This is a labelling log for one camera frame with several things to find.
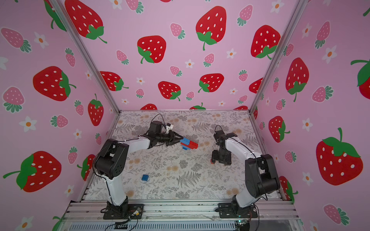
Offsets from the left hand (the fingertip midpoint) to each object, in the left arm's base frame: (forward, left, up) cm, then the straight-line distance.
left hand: (183, 138), depth 91 cm
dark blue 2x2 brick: (-2, 0, -8) cm, 9 cm away
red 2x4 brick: (-2, -6, -5) cm, 8 cm away
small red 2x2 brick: (-10, -18, -12) cm, 24 cm away
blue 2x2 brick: (-21, +23, -10) cm, 33 cm away
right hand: (-13, -24, -7) cm, 28 cm away
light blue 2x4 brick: (-1, -1, -2) cm, 2 cm away
